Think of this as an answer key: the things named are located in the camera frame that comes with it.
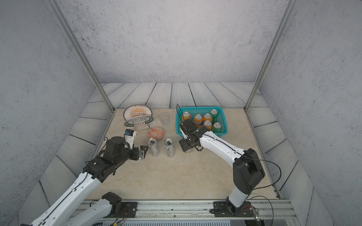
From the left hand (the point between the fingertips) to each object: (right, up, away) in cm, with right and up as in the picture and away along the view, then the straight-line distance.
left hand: (142, 146), depth 76 cm
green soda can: (+44, +9, +20) cm, 49 cm away
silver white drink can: (+4, -2, +9) cm, 10 cm away
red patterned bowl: (+1, +4, +26) cm, 26 cm away
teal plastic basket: (+29, +20, +26) cm, 44 cm away
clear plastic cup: (+7, +16, +28) cm, 33 cm away
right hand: (+24, 0, +9) cm, 26 cm away
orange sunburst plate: (-12, +20, +23) cm, 33 cm away
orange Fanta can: (+32, +14, +23) cm, 42 cm away
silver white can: (+13, 0, +8) cm, 15 cm away
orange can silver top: (+38, +16, +25) cm, 49 cm away
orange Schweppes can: (+38, +11, +20) cm, 44 cm away
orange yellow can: (+23, +17, +26) cm, 39 cm away
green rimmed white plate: (-8, +13, +20) cm, 25 cm away
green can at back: (+44, +18, +27) cm, 54 cm away
